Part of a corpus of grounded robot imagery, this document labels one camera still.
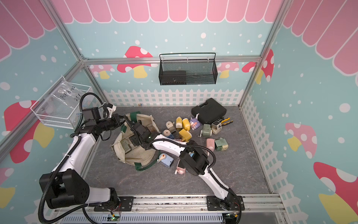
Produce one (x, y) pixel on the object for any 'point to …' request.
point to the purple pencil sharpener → (194, 122)
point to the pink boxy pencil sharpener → (210, 143)
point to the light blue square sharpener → (165, 160)
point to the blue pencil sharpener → (167, 133)
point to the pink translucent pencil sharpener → (180, 169)
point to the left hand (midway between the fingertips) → (127, 119)
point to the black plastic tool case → (209, 112)
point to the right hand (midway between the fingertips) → (137, 134)
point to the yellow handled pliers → (223, 121)
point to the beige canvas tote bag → (138, 157)
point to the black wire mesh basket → (188, 72)
